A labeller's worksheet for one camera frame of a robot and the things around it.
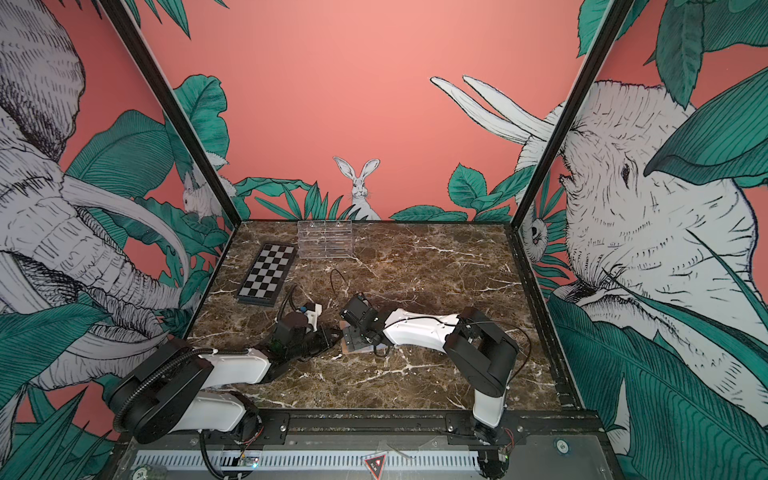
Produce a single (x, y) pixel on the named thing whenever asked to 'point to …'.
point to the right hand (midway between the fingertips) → (357, 333)
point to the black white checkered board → (266, 278)
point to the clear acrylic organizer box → (324, 239)
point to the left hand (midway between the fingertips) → (348, 330)
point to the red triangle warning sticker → (376, 465)
